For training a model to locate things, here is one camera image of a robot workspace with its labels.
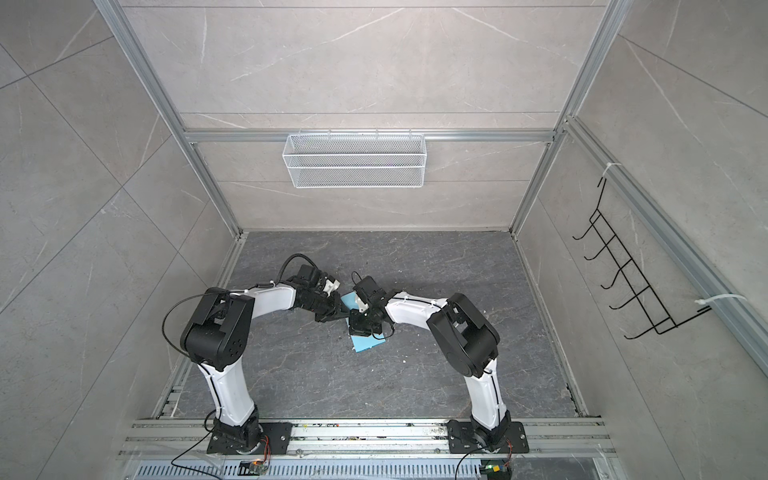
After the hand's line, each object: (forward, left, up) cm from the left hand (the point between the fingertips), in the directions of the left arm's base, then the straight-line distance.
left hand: (351, 307), depth 95 cm
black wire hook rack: (-16, -68, +29) cm, 75 cm away
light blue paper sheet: (-11, -3, -3) cm, 12 cm away
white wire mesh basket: (+42, -2, +27) cm, 50 cm away
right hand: (-7, 0, -1) cm, 7 cm away
